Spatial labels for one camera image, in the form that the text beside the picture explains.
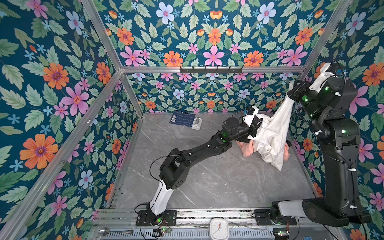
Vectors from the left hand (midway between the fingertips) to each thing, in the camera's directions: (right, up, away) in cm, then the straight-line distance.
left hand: (270, 115), depth 66 cm
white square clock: (-23, -53, +2) cm, 57 cm away
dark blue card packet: (-48, +2, +50) cm, 69 cm away
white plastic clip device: (-35, -3, +46) cm, 57 cm away
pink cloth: (-4, -18, +21) cm, 28 cm away
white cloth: (+7, -13, +15) cm, 21 cm away
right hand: (+5, +12, -12) cm, 18 cm away
